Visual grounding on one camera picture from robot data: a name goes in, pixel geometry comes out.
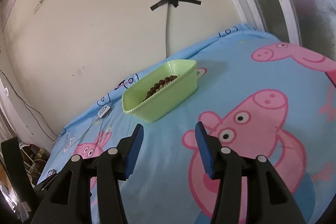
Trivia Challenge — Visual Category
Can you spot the small white charger device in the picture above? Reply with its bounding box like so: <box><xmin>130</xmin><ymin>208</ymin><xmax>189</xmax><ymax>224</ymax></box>
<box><xmin>97</xmin><ymin>106</ymin><xmax>112</xmax><ymax>117</ymax></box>

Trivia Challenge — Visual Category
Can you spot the dark brown bead necklace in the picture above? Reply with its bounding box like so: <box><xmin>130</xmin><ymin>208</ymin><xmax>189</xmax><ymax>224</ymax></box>
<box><xmin>143</xmin><ymin>74</ymin><xmax>180</xmax><ymax>101</ymax></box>

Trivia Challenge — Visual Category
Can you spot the cluttered white rack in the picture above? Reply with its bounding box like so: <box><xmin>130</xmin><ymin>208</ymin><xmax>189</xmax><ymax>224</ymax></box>
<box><xmin>20</xmin><ymin>144</ymin><xmax>50</xmax><ymax>177</ymax></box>

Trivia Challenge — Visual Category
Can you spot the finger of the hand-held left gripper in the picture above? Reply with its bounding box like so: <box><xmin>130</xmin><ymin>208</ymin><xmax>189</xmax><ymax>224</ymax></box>
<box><xmin>34</xmin><ymin>174</ymin><xmax>57</xmax><ymax>191</ymax></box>

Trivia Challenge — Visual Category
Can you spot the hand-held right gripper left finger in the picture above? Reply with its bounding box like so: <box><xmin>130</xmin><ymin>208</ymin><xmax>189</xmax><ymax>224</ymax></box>
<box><xmin>31</xmin><ymin>123</ymin><xmax>144</xmax><ymax>224</ymax></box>

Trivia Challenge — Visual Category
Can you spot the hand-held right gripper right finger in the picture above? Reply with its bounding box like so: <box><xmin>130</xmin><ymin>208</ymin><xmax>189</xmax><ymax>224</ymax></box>
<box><xmin>195</xmin><ymin>122</ymin><xmax>306</xmax><ymax>224</ymax></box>

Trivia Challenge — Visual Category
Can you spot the blue cartoon pig bed sheet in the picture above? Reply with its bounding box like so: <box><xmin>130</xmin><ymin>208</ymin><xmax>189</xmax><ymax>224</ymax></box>
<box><xmin>37</xmin><ymin>23</ymin><xmax>336</xmax><ymax>224</ymax></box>

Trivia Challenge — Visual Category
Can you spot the grey wall cable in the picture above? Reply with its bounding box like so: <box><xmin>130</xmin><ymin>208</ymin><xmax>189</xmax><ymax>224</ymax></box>
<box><xmin>165</xmin><ymin>4</ymin><xmax>172</xmax><ymax>58</ymax></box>

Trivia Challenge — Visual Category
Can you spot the green plastic basket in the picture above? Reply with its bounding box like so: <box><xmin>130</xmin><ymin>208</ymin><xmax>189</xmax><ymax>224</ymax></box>
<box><xmin>122</xmin><ymin>59</ymin><xmax>198</xmax><ymax>124</ymax></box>

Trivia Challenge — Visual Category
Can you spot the thin dark wall wire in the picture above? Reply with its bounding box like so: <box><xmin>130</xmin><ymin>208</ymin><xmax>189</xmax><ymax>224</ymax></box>
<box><xmin>0</xmin><ymin>69</ymin><xmax>58</xmax><ymax>142</ymax></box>

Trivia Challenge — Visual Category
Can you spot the thin white charger cable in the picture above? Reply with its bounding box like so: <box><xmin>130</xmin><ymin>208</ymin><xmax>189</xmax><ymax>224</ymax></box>
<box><xmin>77</xmin><ymin>115</ymin><xmax>104</xmax><ymax>146</ymax></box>

